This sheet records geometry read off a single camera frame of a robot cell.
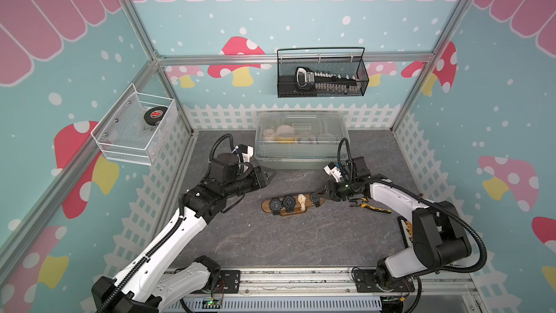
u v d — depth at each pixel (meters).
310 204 0.85
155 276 0.40
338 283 0.76
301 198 0.85
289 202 0.83
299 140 0.95
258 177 0.61
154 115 0.79
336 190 0.77
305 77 0.89
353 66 0.92
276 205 0.83
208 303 0.71
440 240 0.44
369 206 0.90
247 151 0.66
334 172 0.83
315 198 0.85
